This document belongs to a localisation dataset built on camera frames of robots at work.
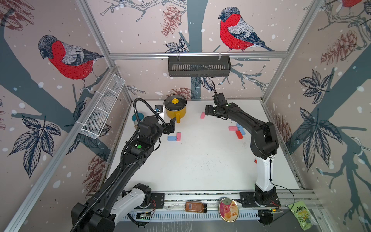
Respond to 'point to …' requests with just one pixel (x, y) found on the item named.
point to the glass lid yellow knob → (175, 102)
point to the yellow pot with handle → (178, 114)
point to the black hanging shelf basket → (200, 65)
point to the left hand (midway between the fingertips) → (169, 113)
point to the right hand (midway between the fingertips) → (210, 109)
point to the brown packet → (195, 206)
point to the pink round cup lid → (228, 210)
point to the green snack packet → (305, 217)
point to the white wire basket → (93, 124)
